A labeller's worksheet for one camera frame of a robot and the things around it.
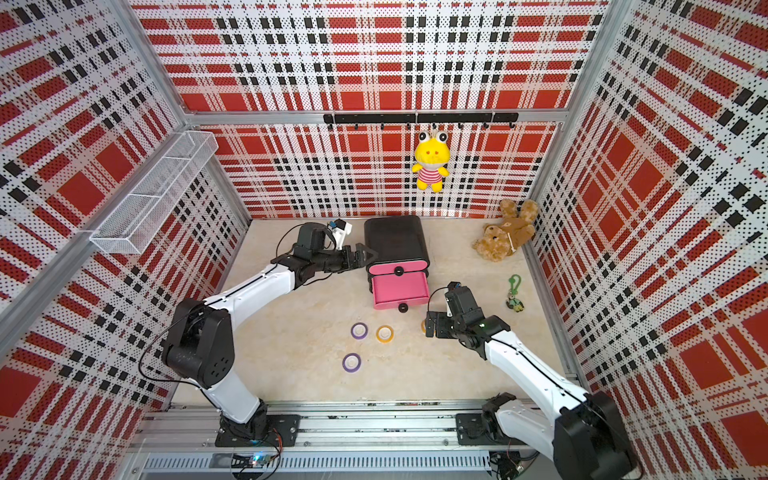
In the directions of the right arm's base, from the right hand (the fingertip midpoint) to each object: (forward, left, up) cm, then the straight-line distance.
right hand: (444, 322), depth 84 cm
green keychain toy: (+10, -24, -7) cm, 27 cm away
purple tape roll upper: (+1, +26, -7) cm, 27 cm away
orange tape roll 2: (+2, +6, -7) cm, 9 cm away
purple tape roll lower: (-9, +27, -8) cm, 30 cm away
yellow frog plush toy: (+43, +2, +27) cm, 51 cm away
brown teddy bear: (+29, -21, +1) cm, 36 cm away
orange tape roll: (0, +18, -8) cm, 20 cm away
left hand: (+16, +21, +10) cm, 28 cm away
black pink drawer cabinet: (+14, +14, +10) cm, 22 cm away
